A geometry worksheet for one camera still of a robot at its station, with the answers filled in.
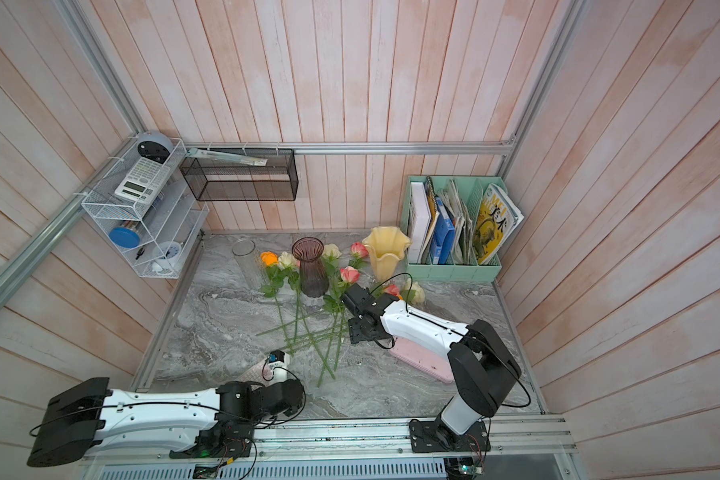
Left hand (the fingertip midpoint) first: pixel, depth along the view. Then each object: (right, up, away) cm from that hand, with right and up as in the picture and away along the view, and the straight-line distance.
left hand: (303, 393), depth 80 cm
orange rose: (-14, +29, +25) cm, 40 cm away
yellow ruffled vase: (+24, +41, +15) cm, 50 cm away
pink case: (+37, +6, +3) cm, 38 cm away
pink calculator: (-13, +4, +4) cm, 14 cm away
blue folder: (+43, +43, +15) cm, 62 cm away
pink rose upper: (+16, +39, +29) cm, 51 cm away
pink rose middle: (+7, +21, +18) cm, 28 cm away
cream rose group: (-10, +35, +27) cm, 45 cm away
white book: (+34, +49, +9) cm, 60 cm away
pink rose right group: (+27, +27, +17) cm, 42 cm away
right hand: (+17, +15, +8) cm, 24 cm away
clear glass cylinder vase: (-19, +35, +12) cm, 42 cm away
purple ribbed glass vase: (+1, +29, +15) cm, 33 cm away
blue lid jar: (-46, +42, -4) cm, 63 cm away
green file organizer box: (+47, +47, +13) cm, 68 cm away
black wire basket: (-37, +65, +25) cm, 79 cm away
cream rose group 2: (+35, +25, +18) cm, 46 cm away
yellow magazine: (+61, +50, +16) cm, 81 cm away
